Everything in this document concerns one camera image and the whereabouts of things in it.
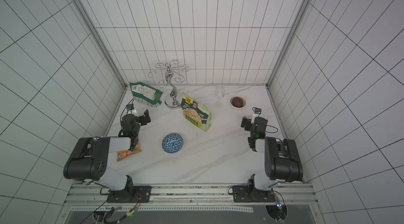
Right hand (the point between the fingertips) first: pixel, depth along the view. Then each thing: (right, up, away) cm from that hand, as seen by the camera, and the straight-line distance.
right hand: (248, 115), depth 95 cm
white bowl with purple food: (-5, +8, +6) cm, 11 cm away
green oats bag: (-33, +2, -7) cm, 33 cm away
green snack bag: (-66, +13, +6) cm, 67 cm away
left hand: (-67, +1, 0) cm, 67 cm away
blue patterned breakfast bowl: (-46, -16, -5) cm, 49 cm away
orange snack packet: (-71, -19, -13) cm, 75 cm away
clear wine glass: (-17, +15, +2) cm, 23 cm away
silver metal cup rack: (-49, +8, +15) cm, 52 cm away
